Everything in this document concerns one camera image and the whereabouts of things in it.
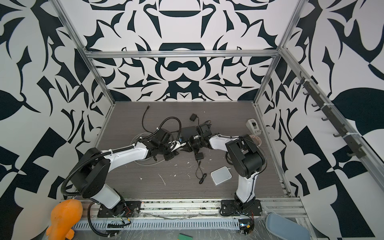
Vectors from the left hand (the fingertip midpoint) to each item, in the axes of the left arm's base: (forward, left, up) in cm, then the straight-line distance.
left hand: (177, 147), depth 89 cm
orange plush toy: (-32, +48, +2) cm, 58 cm away
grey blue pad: (-40, -50, -6) cm, 65 cm away
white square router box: (-16, -24, -5) cm, 29 cm away
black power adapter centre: (-14, -12, -7) cm, 20 cm away
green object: (-42, -4, -4) cm, 42 cm away
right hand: (-1, -2, +2) cm, 3 cm away
